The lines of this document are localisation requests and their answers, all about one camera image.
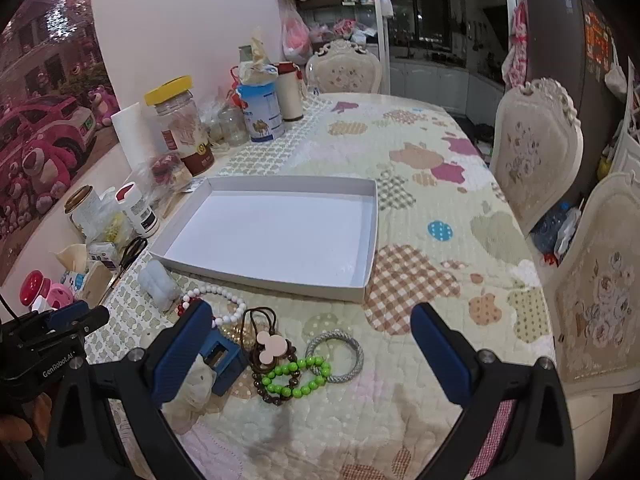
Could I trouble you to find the clear bag of snacks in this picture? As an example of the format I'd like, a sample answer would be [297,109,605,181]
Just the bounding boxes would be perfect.
[126,152,193,207]

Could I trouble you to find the yellow-lid glass jar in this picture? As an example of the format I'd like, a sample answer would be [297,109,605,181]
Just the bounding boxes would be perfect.
[144,75,215,177]

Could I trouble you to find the cream ornate chair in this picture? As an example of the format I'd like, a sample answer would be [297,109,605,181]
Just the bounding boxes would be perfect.
[544,171,639,398]
[489,78,584,235]
[305,39,382,94]

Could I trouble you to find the blue plastic water bottle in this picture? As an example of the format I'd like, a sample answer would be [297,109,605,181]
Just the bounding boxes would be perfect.
[530,202,580,256]

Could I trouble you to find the white shallow cardboard tray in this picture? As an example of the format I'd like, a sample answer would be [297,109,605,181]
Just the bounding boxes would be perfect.
[149,176,378,304]

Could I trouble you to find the pink bear wall poster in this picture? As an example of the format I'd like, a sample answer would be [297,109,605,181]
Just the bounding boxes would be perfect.
[1,0,119,276]

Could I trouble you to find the red pink round toy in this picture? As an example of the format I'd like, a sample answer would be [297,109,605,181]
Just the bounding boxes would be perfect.
[18,270,74,309]

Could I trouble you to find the black handled scissors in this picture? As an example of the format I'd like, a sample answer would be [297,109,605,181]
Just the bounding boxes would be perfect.
[98,236,148,304]

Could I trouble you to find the green bead bracelet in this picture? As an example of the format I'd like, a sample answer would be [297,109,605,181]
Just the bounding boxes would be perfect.
[260,354,332,400]

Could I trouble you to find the pink plastic bag hanging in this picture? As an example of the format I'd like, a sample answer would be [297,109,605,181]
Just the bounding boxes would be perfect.
[281,4,312,66]

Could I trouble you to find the dark refrigerator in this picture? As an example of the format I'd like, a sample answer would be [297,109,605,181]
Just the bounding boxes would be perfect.
[526,0,623,203]

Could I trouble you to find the cream ornate chair right near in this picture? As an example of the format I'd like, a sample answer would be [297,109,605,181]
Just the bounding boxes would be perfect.
[544,171,639,398]

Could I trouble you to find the dark brown bead bracelet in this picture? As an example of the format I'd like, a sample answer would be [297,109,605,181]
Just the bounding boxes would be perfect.
[249,349,302,408]

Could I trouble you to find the blue square jewelry box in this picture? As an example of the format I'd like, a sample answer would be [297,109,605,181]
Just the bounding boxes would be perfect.
[200,330,247,396]

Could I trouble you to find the cream cylinder red-lid canister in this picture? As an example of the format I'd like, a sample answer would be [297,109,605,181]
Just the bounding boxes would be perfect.
[276,62,304,122]

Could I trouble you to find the cream ornate chair far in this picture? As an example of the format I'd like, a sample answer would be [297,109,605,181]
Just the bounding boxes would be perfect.
[305,39,382,94]

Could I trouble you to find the white bottle red cap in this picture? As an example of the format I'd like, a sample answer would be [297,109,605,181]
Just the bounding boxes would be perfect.
[115,181,158,238]

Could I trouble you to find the gold-lid tin can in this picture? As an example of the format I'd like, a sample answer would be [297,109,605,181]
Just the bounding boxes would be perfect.
[64,184,101,242]

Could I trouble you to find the white pearl bead bracelet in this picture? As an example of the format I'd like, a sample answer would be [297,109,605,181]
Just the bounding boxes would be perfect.
[180,283,249,328]

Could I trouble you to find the small clear glass jar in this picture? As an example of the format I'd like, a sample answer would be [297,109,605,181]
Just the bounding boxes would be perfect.
[218,106,248,148]

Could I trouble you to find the grey braided rope bracelet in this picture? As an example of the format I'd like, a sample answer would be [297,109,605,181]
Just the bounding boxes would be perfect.
[304,328,366,386]

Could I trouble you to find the gold spiral hair tie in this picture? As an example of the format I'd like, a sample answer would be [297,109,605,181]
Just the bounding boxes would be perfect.
[219,323,252,348]

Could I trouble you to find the pink mouse hair tie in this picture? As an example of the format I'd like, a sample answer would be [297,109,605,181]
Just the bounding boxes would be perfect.
[238,305,291,366]

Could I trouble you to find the white paper towel roll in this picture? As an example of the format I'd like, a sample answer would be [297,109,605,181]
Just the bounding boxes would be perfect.
[111,102,162,170]

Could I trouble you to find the blue white milk powder can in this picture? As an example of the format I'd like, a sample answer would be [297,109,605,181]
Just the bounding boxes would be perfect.
[236,82,284,143]

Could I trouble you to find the cream ornate chair right middle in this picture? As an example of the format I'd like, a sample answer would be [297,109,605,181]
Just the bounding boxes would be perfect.
[489,78,584,235]

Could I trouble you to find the cream fabric scrunchie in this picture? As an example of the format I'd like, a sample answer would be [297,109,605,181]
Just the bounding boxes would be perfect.
[162,354,217,434]

